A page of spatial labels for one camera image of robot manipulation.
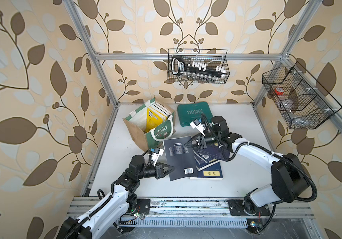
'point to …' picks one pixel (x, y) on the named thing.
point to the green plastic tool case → (187, 112)
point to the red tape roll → (279, 90)
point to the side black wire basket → (304, 104)
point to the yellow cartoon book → (164, 115)
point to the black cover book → (181, 157)
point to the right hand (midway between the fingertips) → (185, 145)
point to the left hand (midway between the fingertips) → (171, 168)
